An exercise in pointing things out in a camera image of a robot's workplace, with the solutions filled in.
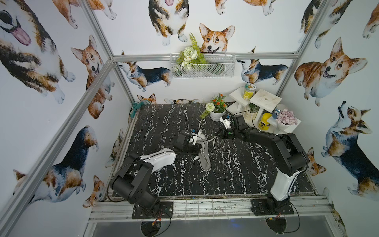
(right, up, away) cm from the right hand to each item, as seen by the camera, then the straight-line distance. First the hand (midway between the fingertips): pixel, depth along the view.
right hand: (219, 129), depth 94 cm
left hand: (-12, -8, -4) cm, 15 cm away
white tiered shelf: (+28, +19, -2) cm, 34 cm away
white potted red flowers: (-1, +14, +10) cm, 17 cm away
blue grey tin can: (+33, +10, -6) cm, 35 cm away
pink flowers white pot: (+34, +7, -15) cm, 37 cm away
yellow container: (+30, +2, +4) cm, 31 cm away
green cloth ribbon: (-64, +16, +24) cm, 70 cm away
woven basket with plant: (+25, +12, +14) cm, 31 cm away
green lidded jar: (+20, +26, +3) cm, 33 cm away
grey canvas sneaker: (-10, -17, -6) cm, 21 cm away
